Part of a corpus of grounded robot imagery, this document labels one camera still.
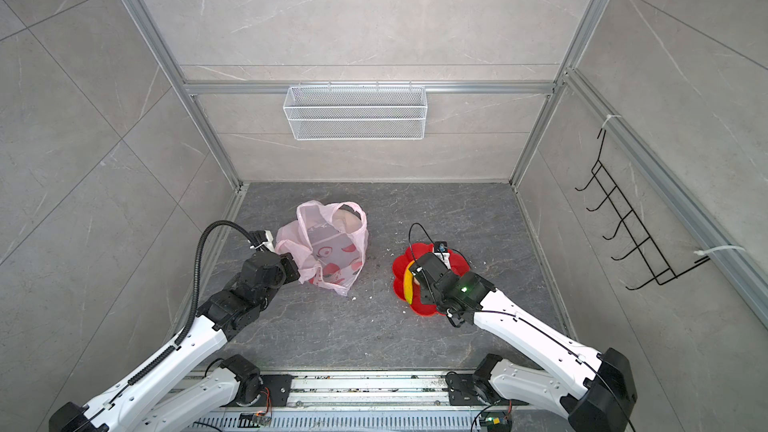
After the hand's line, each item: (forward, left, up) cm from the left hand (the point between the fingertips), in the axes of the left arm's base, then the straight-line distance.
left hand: (292, 249), depth 79 cm
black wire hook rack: (-15, -81, +15) cm, 83 cm away
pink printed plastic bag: (+14, -5, -19) cm, 24 cm away
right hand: (-8, -38, -6) cm, 39 cm away
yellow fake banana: (-5, -32, -14) cm, 35 cm away
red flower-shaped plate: (+7, -34, -15) cm, 38 cm away
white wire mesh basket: (+47, -16, +11) cm, 51 cm away
